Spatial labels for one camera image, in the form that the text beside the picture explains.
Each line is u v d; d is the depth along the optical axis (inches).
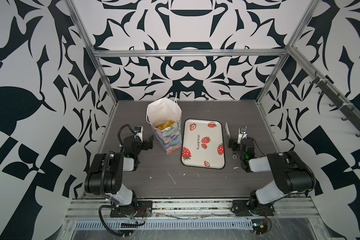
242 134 31.9
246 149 28.7
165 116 38.9
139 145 31.3
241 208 29.0
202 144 38.0
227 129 39.0
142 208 28.7
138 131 31.7
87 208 30.0
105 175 16.7
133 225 28.7
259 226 27.9
